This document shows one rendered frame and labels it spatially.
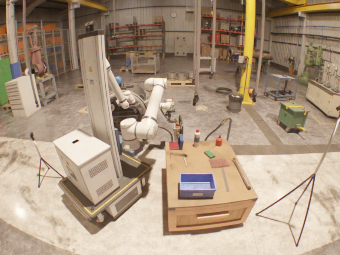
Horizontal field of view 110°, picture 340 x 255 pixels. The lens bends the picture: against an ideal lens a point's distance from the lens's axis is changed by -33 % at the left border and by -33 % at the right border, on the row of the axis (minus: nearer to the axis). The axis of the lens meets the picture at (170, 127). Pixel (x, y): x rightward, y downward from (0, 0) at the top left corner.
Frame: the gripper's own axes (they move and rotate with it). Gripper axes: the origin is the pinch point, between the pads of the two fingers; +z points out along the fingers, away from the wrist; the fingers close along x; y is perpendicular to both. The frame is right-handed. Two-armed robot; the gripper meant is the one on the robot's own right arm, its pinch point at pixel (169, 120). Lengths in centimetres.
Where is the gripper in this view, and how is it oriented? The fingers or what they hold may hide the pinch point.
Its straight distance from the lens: 268.8
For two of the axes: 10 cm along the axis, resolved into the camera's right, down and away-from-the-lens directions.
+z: 0.0, 8.8, 4.7
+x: 0.5, 4.7, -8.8
